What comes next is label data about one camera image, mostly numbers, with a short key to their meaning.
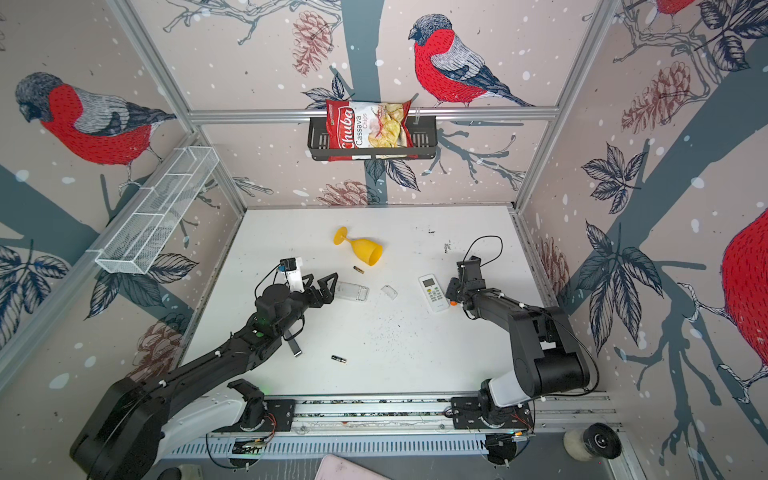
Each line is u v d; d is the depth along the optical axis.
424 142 0.94
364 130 0.88
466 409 0.74
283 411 0.73
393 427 0.73
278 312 0.63
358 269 1.03
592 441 0.61
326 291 0.74
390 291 0.97
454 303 0.92
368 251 1.00
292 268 0.71
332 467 0.65
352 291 0.96
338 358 0.83
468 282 0.74
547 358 0.45
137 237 0.73
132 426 0.40
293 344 0.86
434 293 0.95
